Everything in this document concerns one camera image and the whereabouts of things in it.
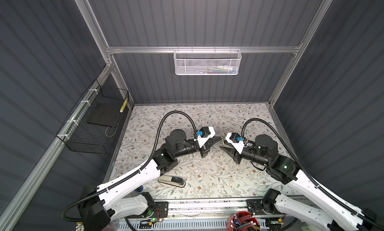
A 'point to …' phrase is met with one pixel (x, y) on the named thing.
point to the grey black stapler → (172, 181)
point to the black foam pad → (105, 114)
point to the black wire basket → (91, 126)
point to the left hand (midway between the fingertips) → (221, 137)
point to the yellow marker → (123, 106)
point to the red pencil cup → (243, 221)
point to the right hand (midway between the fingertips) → (224, 144)
